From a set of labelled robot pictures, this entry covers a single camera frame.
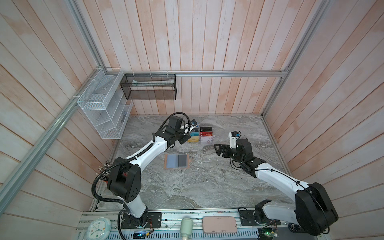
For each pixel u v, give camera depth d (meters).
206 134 1.01
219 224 0.71
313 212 0.40
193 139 1.02
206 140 1.02
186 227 0.65
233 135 0.76
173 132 0.66
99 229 0.69
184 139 0.78
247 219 0.73
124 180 0.45
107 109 0.73
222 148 0.77
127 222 0.71
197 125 0.78
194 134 1.01
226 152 0.75
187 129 0.75
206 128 1.01
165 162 0.93
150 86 1.04
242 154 0.66
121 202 0.50
